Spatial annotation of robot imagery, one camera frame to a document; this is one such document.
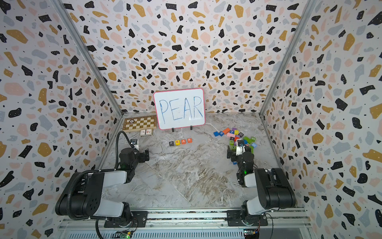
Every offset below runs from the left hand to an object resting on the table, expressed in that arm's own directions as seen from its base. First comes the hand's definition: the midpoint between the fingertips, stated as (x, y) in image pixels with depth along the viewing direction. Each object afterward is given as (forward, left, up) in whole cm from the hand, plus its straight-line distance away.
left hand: (141, 148), depth 93 cm
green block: (+9, -73, -7) cm, 73 cm away
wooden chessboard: (+24, +8, -3) cm, 26 cm away
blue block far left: (+17, -49, -7) cm, 52 cm away
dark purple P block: (+8, -17, -6) cm, 20 cm away
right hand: (0, -60, +3) cm, 60 cm away
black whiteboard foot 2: (+21, -30, -5) cm, 37 cm away
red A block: (+9, -25, -6) cm, 28 cm away
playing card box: (+17, +2, -5) cm, 17 cm away
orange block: (+18, -57, -6) cm, 60 cm away
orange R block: (+10, -30, -7) cm, 32 cm away
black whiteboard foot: (+19, -17, -5) cm, 26 cm away
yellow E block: (+8, -21, -6) cm, 24 cm away
